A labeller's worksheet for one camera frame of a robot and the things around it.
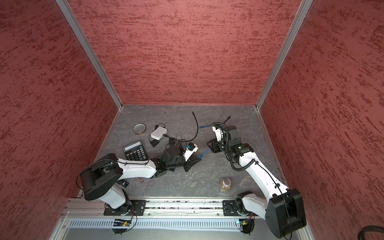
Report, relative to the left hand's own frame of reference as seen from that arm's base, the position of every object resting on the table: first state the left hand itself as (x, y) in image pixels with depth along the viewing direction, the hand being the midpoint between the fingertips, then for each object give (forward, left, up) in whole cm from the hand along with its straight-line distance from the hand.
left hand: (199, 161), depth 81 cm
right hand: (+7, -5, +5) cm, 10 cm away
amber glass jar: (-13, -13, +1) cm, 18 cm away
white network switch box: (+23, +28, -6) cm, 37 cm away
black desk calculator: (+9, +41, -7) cm, 42 cm away
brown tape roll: (+28, +44, -9) cm, 53 cm away
